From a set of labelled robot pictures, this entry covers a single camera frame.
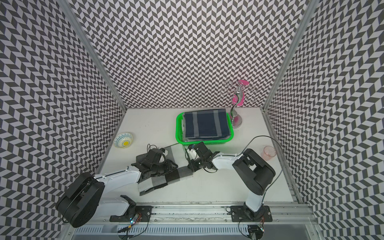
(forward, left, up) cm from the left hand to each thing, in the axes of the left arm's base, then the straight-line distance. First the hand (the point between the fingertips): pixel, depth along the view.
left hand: (175, 169), depth 87 cm
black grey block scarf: (-2, -4, +1) cm, 5 cm away
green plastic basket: (+24, -1, +3) cm, 24 cm away
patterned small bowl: (+20, +37, +2) cm, 42 cm away
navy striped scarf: (+25, -18, +10) cm, 32 cm away
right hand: (+1, -8, -2) cm, 9 cm away
